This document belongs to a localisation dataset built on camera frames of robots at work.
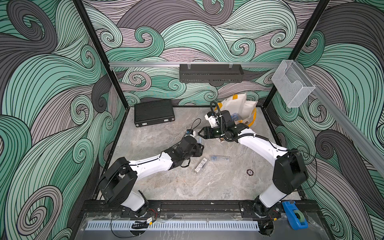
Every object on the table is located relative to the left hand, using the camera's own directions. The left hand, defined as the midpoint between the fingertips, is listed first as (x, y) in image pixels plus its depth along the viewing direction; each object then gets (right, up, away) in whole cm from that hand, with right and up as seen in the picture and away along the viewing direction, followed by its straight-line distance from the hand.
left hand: (202, 145), depth 83 cm
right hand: (-1, +6, +1) cm, 7 cm away
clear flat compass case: (+12, -9, +7) cm, 17 cm away
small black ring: (+28, -16, +3) cm, 33 cm away
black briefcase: (-36, +20, +31) cm, 52 cm away
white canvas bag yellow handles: (+31, +20, +21) cm, 43 cm away
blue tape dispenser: (+42, -30, -16) cm, 54 cm away
